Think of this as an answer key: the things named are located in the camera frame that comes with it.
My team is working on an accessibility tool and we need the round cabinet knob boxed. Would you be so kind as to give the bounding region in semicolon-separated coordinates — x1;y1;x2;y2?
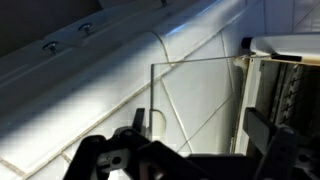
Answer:
42;40;61;55
78;22;94;37

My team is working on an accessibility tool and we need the white base cabinet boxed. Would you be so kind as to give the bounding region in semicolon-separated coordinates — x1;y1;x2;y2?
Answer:
0;0;214;71

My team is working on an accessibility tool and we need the white toaster oven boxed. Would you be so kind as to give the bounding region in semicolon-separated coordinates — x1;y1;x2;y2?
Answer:
231;32;320;158

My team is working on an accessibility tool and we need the glass oven door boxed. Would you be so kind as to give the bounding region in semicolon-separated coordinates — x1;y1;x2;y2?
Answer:
148;53;256;143

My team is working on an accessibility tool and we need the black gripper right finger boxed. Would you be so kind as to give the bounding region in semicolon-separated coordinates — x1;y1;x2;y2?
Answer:
242;107;300;180

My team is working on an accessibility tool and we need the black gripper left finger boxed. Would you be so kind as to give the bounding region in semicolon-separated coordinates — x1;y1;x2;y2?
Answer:
132;107;147;136

